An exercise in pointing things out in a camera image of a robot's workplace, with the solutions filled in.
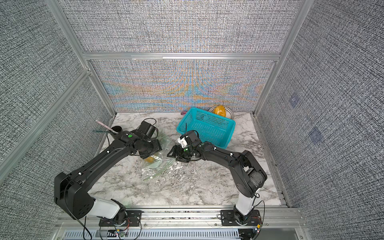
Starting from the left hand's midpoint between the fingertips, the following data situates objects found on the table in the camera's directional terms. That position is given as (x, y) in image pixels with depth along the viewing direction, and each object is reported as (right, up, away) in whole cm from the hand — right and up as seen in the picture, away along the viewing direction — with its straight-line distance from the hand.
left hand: (161, 149), depth 80 cm
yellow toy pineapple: (-9, -8, +10) cm, 15 cm away
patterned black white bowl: (+46, +22, +37) cm, 63 cm away
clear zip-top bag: (-3, -10, +8) cm, 13 cm away
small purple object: (+9, +23, +41) cm, 48 cm away
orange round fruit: (+38, +25, +33) cm, 56 cm away
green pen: (-39, +9, +12) cm, 42 cm away
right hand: (+4, -3, +2) cm, 6 cm away
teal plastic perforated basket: (+34, +10, +30) cm, 46 cm away
